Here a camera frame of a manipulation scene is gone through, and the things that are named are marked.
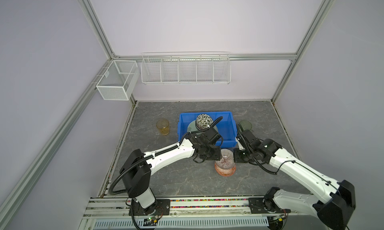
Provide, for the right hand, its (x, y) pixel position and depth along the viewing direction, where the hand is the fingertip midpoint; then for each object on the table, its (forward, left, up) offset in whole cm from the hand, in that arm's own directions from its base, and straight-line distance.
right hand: (234, 158), depth 78 cm
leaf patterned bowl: (+27, +16, -3) cm, 31 cm away
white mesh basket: (+51, +74, +13) cm, 90 cm away
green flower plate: (+25, +8, -7) cm, 27 cm away
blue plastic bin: (+25, +1, -6) cm, 26 cm away
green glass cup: (+25, -12, -5) cm, 28 cm away
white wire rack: (+55, +27, +19) cm, 65 cm away
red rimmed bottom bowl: (-3, +4, -4) cm, 7 cm away
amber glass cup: (+24, +42, -4) cm, 49 cm away
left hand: (-1, +9, 0) cm, 9 cm away
